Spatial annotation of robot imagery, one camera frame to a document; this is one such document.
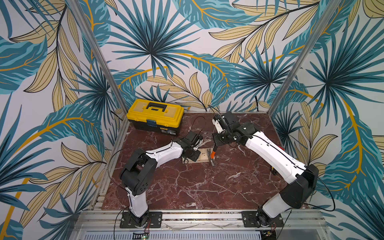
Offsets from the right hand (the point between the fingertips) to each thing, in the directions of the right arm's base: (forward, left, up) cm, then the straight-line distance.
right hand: (215, 138), depth 79 cm
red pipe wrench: (+7, -50, -23) cm, 55 cm away
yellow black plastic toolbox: (+19, +30, -3) cm, 36 cm away
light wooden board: (-2, +5, -17) cm, 18 cm away
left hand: (-1, +11, -17) cm, 20 cm away
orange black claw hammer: (-1, 0, -16) cm, 16 cm away
